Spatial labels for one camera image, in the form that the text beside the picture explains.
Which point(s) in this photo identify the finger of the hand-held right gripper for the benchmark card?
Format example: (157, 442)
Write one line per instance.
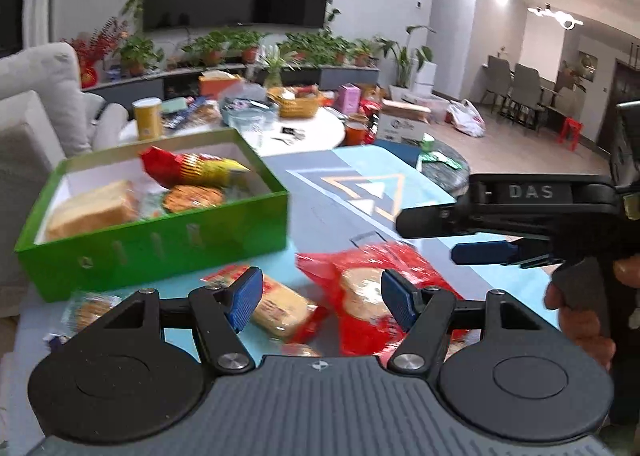
(440, 223)
(485, 253)

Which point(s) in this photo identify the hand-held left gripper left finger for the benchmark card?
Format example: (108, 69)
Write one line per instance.
(245, 296)

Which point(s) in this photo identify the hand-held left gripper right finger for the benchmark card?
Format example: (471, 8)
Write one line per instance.
(397, 298)

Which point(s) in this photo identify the yellow rice cracker packet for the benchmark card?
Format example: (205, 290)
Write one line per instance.
(280, 308)

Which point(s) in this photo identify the large red snack bag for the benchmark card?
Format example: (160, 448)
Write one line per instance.
(350, 331)

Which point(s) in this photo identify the green cardboard box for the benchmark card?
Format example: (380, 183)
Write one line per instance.
(150, 256)

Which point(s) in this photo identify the clear packet of crackers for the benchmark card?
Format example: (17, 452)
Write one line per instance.
(195, 198)

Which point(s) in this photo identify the green white snack packet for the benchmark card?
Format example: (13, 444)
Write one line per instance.
(152, 206)

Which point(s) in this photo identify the red yellow striped snack bag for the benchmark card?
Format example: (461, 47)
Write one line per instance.
(190, 165)

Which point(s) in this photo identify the round cake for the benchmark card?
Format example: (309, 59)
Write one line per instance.
(90, 311)

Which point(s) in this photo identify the bread loaf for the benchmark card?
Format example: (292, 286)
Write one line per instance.
(90, 211)

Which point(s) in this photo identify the person's right hand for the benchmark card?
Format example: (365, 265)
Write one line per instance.
(585, 336)

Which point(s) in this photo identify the dark green round table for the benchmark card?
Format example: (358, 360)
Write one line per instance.
(450, 180)

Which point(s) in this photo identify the green foil packets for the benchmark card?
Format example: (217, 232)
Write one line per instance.
(440, 160)

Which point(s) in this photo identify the red stool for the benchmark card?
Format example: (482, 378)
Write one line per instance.
(570, 130)

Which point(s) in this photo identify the green cup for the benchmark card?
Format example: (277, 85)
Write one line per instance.
(427, 141)

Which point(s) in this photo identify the white plastic bag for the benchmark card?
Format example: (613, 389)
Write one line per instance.
(465, 119)

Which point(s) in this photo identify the white brown cardboard box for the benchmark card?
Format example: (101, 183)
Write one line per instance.
(400, 123)

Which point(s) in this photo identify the grey dining chair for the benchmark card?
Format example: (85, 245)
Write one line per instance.
(527, 90)
(497, 80)

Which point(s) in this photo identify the clear plastic storage bin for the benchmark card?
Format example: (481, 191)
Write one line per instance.
(430, 103)

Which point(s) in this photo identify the orange cup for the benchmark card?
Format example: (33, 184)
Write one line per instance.
(356, 135)
(359, 118)

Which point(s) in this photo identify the pink box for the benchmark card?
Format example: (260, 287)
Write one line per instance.
(350, 98)

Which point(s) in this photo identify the clear glass cup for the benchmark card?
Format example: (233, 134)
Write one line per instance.
(249, 128)

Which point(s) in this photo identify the tall plant in white planter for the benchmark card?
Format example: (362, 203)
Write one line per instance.
(405, 55)

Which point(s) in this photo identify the grey television console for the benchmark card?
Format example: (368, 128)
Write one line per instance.
(345, 78)

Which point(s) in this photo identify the ceiling lamp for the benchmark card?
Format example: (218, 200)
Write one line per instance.
(555, 15)

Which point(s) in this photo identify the potted green plant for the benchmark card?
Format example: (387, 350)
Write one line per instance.
(137, 58)
(300, 50)
(362, 54)
(210, 48)
(248, 48)
(339, 53)

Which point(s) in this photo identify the yellow woven basket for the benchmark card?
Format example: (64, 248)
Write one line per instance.
(295, 105)

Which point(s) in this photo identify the blue grey bowl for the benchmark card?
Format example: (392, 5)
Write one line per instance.
(235, 108)

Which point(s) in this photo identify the blue packet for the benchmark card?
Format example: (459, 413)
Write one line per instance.
(190, 111)

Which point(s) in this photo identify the yellow canister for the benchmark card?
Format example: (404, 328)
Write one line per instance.
(147, 120)

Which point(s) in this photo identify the orange tissue box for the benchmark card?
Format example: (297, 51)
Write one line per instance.
(217, 85)

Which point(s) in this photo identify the spider plant in glass vase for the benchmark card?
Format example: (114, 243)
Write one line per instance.
(274, 68)

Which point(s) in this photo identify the beige sofa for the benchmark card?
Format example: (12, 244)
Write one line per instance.
(30, 135)

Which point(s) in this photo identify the red jar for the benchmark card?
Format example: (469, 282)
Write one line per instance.
(88, 76)

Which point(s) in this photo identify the red berry branches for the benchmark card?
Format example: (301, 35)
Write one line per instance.
(95, 40)

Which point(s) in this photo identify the wall picture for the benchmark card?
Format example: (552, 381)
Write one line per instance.
(587, 65)

